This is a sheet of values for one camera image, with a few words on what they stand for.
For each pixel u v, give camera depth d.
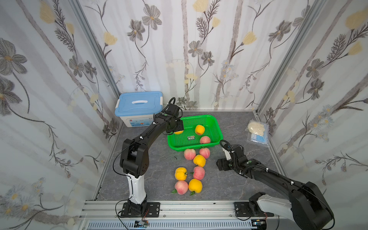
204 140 0.95
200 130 1.02
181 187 0.76
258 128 1.05
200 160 0.86
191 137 1.04
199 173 0.82
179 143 1.01
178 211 0.75
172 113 0.73
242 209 0.74
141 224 0.70
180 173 0.82
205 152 0.90
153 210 0.74
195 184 0.78
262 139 1.03
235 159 0.67
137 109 0.99
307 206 0.41
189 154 0.88
